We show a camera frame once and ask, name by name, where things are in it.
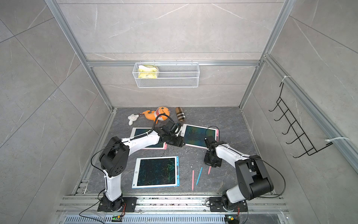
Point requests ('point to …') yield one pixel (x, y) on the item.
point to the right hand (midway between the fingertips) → (210, 163)
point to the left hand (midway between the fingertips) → (183, 140)
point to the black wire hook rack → (295, 129)
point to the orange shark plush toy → (161, 114)
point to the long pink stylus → (193, 180)
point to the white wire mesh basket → (166, 75)
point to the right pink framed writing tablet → (195, 136)
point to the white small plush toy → (132, 118)
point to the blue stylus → (199, 177)
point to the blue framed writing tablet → (156, 172)
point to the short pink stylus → (209, 171)
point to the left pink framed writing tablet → (137, 131)
